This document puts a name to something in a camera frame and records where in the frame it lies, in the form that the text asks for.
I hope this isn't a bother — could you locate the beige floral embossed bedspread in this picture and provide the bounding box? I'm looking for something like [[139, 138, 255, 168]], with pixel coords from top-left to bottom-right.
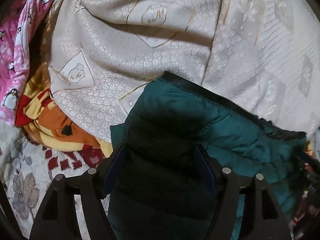
[[43, 0, 319, 141]]

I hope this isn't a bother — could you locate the orange yellow red cloth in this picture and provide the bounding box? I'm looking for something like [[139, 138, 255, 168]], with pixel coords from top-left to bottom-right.
[[15, 62, 113, 158]]

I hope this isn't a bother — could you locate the teal quilted puffer jacket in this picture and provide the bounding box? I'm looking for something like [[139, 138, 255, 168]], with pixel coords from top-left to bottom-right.
[[108, 72, 306, 239]]

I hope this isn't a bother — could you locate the pink penguin print blanket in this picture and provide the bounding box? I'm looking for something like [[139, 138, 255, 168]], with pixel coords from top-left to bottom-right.
[[1, 0, 54, 126]]

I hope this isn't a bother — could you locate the white leaf pattern blanket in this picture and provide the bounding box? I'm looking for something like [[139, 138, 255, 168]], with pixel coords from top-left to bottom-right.
[[1, 123, 104, 237]]

